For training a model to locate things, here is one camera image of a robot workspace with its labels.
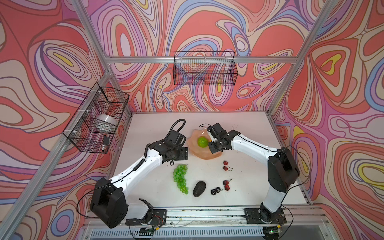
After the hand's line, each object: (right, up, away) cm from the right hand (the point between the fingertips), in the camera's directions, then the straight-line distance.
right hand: (215, 149), depth 91 cm
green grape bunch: (-22, -13, -6) cm, 26 cm away
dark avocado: (-11, -19, -12) cm, 25 cm away
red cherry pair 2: (+5, -19, -6) cm, 20 cm away
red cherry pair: (+6, -11, -1) cm, 13 cm away
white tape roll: (-57, +17, -18) cm, 62 cm away
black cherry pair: (-1, -21, -10) cm, 23 cm away
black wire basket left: (-64, +14, -17) cm, 68 cm away
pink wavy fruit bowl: (-8, -3, +5) cm, 10 cm away
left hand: (-19, -1, -8) cm, 21 cm away
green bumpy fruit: (-8, +4, +3) cm, 9 cm away
